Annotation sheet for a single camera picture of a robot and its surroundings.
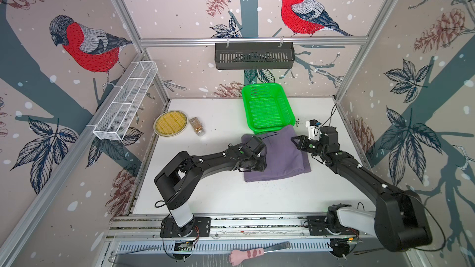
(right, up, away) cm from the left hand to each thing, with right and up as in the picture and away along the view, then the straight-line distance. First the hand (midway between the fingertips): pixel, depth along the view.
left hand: (268, 163), depth 85 cm
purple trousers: (+8, +1, +3) cm, 8 cm away
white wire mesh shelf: (-62, +19, -15) cm, 66 cm away
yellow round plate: (-55, +18, +22) cm, 62 cm away
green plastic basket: (+5, +28, +33) cm, 43 cm away
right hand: (+13, +12, +1) cm, 18 cm away
